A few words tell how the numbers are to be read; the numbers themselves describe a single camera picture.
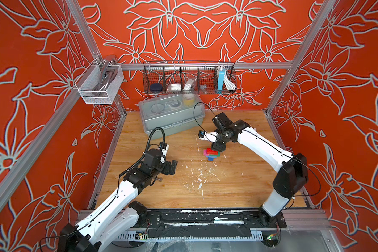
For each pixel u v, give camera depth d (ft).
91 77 2.63
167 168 2.27
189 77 3.19
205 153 2.86
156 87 3.10
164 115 2.97
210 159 3.05
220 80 2.83
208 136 2.39
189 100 3.39
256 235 2.29
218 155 2.86
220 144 2.43
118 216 1.87
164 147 2.25
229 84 2.95
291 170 1.43
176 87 2.87
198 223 2.39
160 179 2.80
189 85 2.95
